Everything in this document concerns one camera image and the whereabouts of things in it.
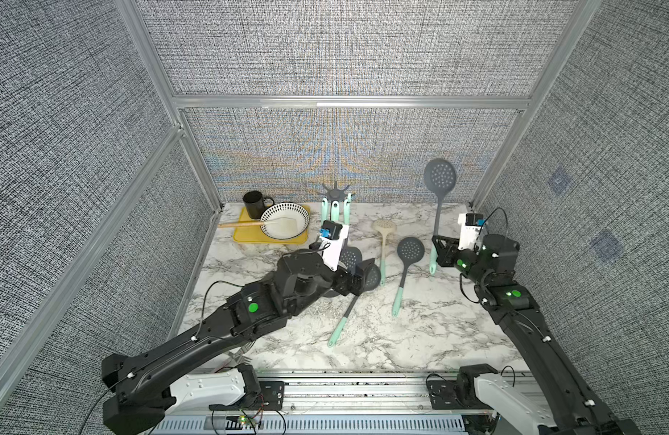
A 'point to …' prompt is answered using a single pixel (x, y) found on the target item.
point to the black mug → (255, 205)
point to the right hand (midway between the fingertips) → (437, 230)
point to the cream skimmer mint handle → (371, 283)
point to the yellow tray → (255, 234)
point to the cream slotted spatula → (383, 227)
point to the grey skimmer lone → (351, 256)
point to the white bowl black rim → (290, 210)
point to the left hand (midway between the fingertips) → (362, 251)
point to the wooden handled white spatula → (278, 225)
